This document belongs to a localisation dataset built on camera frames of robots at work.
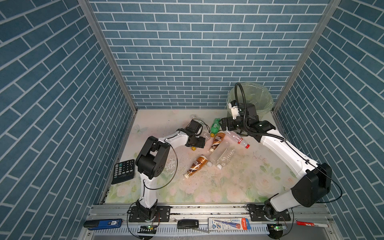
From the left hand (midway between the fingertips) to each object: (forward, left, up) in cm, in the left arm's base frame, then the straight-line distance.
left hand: (201, 143), depth 98 cm
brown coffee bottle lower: (-16, +1, +2) cm, 16 cm away
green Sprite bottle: (+11, -10, +3) cm, 15 cm away
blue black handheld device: (-43, +47, 0) cm, 64 cm away
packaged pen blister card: (-45, -12, -1) cm, 46 cm away
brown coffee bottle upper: (+2, -12, +3) cm, 12 cm away
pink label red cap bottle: (+3, -24, +2) cm, 24 cm away
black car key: (-44, +8, +2) cm, 45 cm away
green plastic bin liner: (+25, -37, +21) cm, 49 cm away
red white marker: (-46, -51, 0) cm, 69 cm away
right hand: (+1, -13, +24) cm, 27 cm away
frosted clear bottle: (-5, -11, -2) cm, 13 cm away
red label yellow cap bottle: (-5, +5, +1) cm, 7 cm away
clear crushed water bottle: (-11, -15, +1) cm, 19 cm away
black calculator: (-18, +46, -2) cm, 50 cm away
